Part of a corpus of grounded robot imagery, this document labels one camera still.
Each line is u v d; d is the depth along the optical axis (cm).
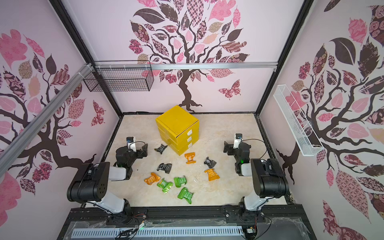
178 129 84
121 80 142
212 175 87
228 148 85
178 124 85
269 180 46
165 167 90
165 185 83
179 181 85
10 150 50
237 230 77
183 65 93
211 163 92
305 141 73
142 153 86
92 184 46
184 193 81
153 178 85
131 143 80
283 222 72
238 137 81
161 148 98
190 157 94
